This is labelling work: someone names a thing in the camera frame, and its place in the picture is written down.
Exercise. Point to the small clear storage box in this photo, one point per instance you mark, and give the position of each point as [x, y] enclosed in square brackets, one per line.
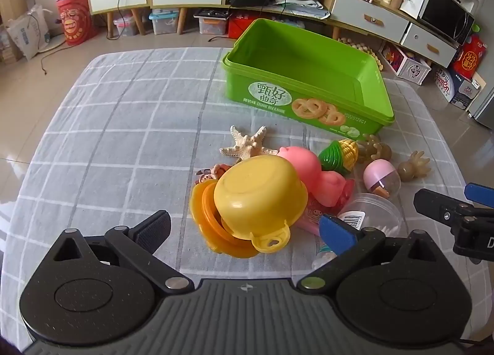
[125, 27]

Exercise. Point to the small clear plastic bottle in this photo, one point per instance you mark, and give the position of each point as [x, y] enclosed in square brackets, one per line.
[323, 256]

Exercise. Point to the grey checked tablecloth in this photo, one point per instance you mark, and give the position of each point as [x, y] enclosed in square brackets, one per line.
[135, 127]

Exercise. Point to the pink capsule ball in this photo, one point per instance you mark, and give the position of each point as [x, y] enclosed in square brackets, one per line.
[376, 173]

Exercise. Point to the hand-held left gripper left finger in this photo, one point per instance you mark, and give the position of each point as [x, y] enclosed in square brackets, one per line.
[154, 231]

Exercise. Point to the red printed bag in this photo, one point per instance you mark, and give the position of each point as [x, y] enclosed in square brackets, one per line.
[75, 19]

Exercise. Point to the red flat box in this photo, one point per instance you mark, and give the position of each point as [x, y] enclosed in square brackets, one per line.
[241, 27]

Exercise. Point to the yellow egg tray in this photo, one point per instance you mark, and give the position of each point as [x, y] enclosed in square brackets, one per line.
[362, 48]

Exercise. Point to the orange toy lid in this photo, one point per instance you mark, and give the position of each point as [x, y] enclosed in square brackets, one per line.
[200, 204]

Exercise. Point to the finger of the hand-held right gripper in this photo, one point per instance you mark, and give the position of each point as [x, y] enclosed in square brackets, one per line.
[432, 202]
[480, 192]

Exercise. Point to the blue-lidded clear storage box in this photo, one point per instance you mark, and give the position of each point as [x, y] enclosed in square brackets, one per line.
[164, 22]

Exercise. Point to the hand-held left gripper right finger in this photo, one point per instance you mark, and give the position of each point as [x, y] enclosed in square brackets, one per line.
[337, 233]

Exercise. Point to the clear cotton swab jar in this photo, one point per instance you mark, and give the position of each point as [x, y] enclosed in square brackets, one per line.
[366, 204]

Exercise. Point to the beige starfish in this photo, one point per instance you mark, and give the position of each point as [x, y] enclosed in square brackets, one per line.
[243, 144]

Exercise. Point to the green plastic cookie box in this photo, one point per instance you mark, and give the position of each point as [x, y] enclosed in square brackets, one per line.
[270, 100]

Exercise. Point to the clear box with black top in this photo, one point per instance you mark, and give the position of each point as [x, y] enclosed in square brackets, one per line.
[212, 23]

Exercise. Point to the brown claw massager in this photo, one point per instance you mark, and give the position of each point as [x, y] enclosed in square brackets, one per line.
[409, 169]
[372, 146]

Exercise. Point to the toy corn cob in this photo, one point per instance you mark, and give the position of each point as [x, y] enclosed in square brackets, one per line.
[339, 154]

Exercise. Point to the small brown figure toy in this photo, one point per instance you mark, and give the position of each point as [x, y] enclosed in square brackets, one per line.
[210, 173]

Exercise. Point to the white toy crate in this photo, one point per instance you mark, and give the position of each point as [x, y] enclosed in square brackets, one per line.
[409, 65]

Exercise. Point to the red gift box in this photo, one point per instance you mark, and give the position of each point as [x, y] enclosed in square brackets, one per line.
[469, 58]

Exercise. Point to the printed cardboard box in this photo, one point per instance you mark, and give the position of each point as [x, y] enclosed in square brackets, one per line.
[455, 87]

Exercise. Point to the pink pig toy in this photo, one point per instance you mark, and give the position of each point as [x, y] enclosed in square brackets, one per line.
[305, 169]

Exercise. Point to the yellow toy pot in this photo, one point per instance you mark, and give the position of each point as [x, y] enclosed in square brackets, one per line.
[254, 193]

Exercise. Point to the stack of folded papers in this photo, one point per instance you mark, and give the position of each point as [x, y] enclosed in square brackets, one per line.
[301, 2]

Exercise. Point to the white shopping bag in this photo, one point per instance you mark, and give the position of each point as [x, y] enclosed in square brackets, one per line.
[29, 32]

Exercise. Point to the small pink box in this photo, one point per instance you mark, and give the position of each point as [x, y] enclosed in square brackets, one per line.
[310, 220]

